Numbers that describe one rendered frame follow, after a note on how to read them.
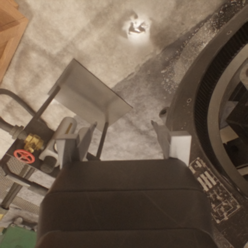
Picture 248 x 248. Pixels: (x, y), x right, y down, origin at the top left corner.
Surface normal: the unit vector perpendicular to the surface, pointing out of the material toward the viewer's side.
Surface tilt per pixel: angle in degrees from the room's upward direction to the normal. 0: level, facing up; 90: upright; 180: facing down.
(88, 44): 0
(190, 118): 90
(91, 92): 0
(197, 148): 90
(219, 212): 90
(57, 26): 0
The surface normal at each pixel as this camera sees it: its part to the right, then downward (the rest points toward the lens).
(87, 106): -0.11, 0.65
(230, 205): -0.73, -0.56
